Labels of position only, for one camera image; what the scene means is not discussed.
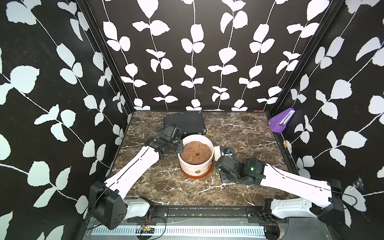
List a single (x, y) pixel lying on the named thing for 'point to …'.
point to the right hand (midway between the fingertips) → (219, 172)
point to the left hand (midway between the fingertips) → (182, 144)
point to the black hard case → (191, 123)
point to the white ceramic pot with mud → (196, 160)
